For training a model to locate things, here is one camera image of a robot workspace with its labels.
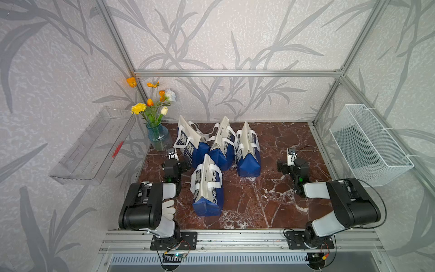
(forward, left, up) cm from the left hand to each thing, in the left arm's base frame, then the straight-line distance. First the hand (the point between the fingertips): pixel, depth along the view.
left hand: (178, 157), depth 93 cm
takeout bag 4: (-24, -19, +14) cm, 34 cm away
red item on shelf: (-11, +17, +24) cm, 31 cm away
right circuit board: (-46, -66, -8) cm, 80 cm away
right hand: (+1, -62, 0) cm, 62 cm away
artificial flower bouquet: (+18, +14, +16) cm, 28 cm away
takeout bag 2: (0, -25, +13) cm, 28 cm away
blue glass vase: (+12, +13, +3) cm, 18 cm away
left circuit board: (-45, -5, -9) cm, 46 cm away
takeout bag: (0, -11, +12) cm, 16 cm away
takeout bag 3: (-7, -37, +16) cm, 41 cm away
